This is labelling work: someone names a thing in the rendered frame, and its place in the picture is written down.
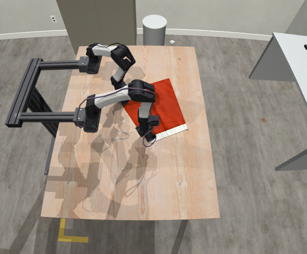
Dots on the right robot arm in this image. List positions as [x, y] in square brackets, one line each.
[93, 106]

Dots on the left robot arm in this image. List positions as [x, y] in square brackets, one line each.
[117, 53]

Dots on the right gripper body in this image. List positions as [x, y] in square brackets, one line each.
[140, 130]

